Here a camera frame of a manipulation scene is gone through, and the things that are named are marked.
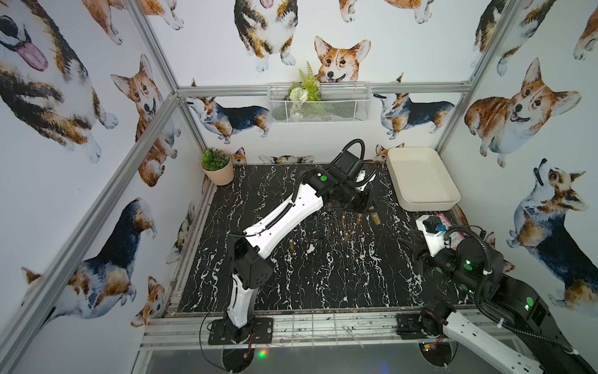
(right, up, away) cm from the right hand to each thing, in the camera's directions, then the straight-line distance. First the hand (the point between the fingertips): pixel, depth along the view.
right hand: (406, 234), depth 63 cm
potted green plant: (-68, +21, +40) cm, 82 cm away
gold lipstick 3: (-6, +3, +8) cm, 11 cm away
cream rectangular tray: (+25, +15, +46) cm, 55 cm away
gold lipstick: (-34, -12, +29) cm, 46 cm away
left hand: (-5, +6, +6) cm, 10 cm away
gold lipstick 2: (-6, -3, +36) cm, 36 cm away
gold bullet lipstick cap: (-12, -2, +36) cm, 38 cm away
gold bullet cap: (-12, -8, +32) cm, 35 cm away
